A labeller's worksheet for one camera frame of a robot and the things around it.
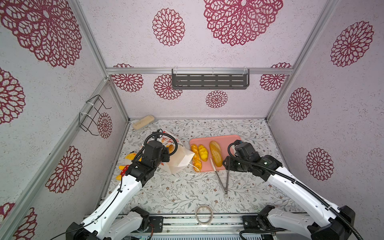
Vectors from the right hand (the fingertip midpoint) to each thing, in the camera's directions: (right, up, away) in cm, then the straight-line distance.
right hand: (225, 161), depth 76 cm
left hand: (-31, +5, +3) cm, 32 cm away
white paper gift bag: (-25, 0, +17) cm, 30 cm away
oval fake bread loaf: (-1, +2, +19) cm, 19 cm away
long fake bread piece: (-13, -5, +16) cm, 22 cm away
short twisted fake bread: (-9, +2, +21) cm, 23 cm away
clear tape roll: (-8, -30, -1) cm, 31 cm away
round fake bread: (-31, +4, +24) cm, 40 cm away
